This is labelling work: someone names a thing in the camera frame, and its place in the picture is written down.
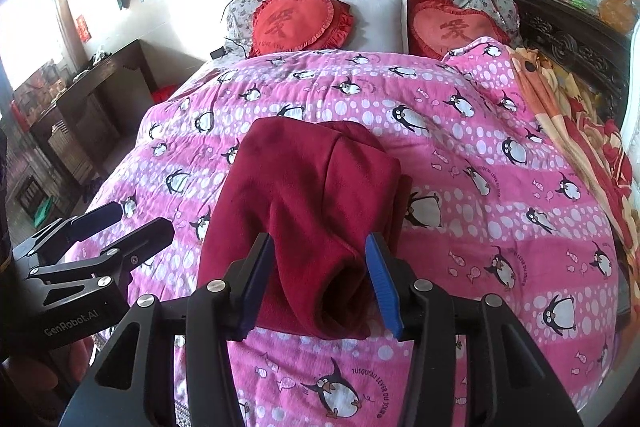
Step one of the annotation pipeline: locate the dark red garment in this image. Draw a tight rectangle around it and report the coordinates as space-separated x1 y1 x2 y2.
198 117 412 339

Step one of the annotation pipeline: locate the dark wooden desk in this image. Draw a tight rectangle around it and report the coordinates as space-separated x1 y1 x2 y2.
11 39 157 188

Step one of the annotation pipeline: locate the pink penguin bedspread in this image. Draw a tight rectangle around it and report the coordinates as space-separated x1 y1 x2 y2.
68 38 620 426

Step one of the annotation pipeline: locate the red bag on floor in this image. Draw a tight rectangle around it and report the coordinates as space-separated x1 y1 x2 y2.
151 84 179 104

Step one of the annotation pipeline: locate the orange red floral blanket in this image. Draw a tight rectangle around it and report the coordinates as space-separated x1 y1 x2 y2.
508 45 640 308

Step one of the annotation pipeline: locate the right red heart pillow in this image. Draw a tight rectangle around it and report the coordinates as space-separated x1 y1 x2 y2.
407 0 509 60

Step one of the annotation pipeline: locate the red heart pillow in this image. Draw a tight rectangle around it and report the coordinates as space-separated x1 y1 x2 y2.
407 0 509 60
250 0 355 57

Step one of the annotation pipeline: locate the left red heart pillow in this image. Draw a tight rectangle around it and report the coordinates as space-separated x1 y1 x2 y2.
250 0 355 57

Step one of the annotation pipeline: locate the white square pillow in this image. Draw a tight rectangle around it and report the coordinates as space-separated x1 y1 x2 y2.
340 0 409 53

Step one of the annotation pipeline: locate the dark carved wooden headboard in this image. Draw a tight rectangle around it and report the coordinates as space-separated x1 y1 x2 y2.
513 0 630 124

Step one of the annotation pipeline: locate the orange plastic bag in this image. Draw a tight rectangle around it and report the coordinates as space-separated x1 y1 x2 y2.
598 0 638 35

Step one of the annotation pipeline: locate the black charger cable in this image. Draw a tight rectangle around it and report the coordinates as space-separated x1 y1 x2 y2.
209 0 277 61

